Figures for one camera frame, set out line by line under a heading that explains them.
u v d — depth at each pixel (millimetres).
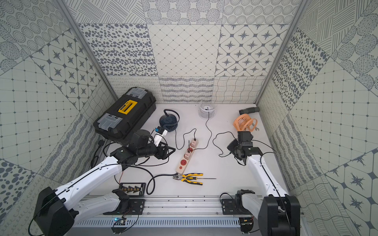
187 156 854
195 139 904
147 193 748
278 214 390
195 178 830
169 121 1011
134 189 784
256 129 1041
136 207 732
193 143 901
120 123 859
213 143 949
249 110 1106
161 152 671
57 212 376
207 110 1076
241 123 954
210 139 975
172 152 732
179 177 820
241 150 605
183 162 863
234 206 731
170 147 719
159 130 686
